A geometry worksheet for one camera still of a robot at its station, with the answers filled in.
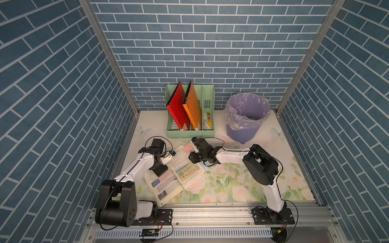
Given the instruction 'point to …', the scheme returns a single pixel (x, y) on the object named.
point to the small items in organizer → (207, 122)
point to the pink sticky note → (188, 148)
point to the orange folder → (193, 106)
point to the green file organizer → (205, 96)
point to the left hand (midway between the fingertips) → (161, 167)
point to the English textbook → (182, 173)
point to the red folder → (176, 107)
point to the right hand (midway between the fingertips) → (190, 157)
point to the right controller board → (279, 234)
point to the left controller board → (150, 232)
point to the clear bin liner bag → (246, 110)
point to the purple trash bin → (243, 136)
